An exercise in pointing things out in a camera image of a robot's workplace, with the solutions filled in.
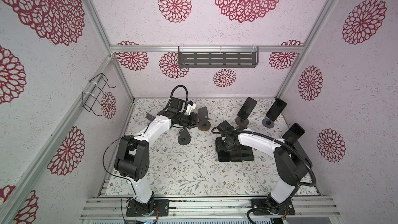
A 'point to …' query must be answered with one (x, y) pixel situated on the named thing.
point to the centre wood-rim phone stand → (203, 121)
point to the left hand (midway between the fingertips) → (202, 124)
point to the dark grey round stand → (184, 138)
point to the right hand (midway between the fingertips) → (220, 146)
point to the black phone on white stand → (296, 131)
